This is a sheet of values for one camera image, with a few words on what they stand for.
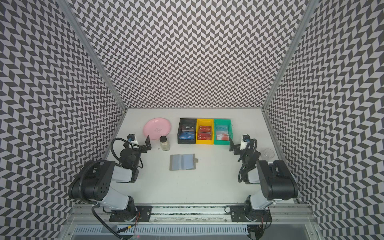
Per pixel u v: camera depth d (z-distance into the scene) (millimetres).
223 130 1027
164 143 890
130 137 752
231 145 806
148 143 863
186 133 1020
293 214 754
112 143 642
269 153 909
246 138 737
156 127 1063
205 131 1020
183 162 895
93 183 444
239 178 735
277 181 456
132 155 695
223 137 973
